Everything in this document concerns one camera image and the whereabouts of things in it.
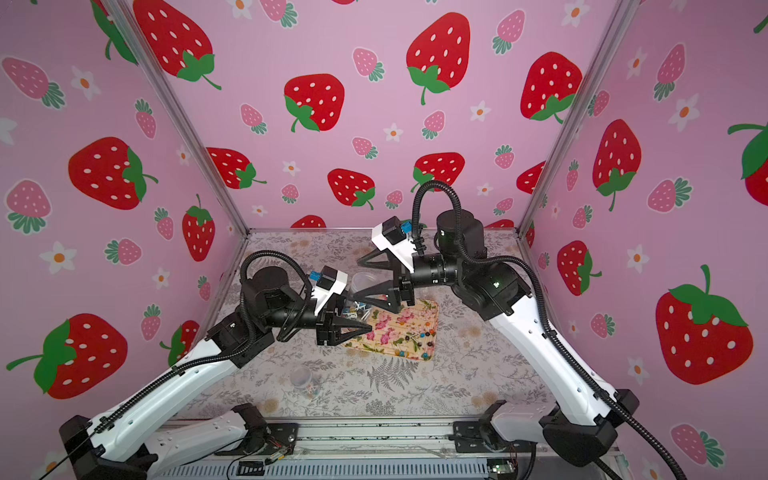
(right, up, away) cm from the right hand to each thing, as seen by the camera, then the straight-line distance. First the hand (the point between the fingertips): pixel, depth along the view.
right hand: (357, 285), depth 51 cm
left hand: (+2, -7, +7) cm, 10 cm away
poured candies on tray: (+14, -21, +39) cm, 47 cm away
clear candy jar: (-22, -32, +37) cm, 53 cm away
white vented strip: (-10, -46, +19) cm, 51 cm away
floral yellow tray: (+4, -20, +41) cm, 45 cm away
